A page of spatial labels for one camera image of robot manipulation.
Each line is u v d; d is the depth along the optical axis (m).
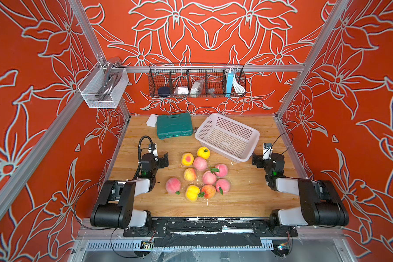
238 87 0.90
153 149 0.78
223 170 0.85
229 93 0.90
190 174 0.86
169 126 1.10
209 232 0.73
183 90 0.87
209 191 0.79
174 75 0.95
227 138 1.07
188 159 0.90
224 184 0.81
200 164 0.88
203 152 0.92
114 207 0.44
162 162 0.84
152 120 1.15
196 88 0.91
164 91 0.94
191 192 0.78
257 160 0.83
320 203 0.44
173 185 0.79
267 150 0.78
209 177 0.83
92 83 0.78
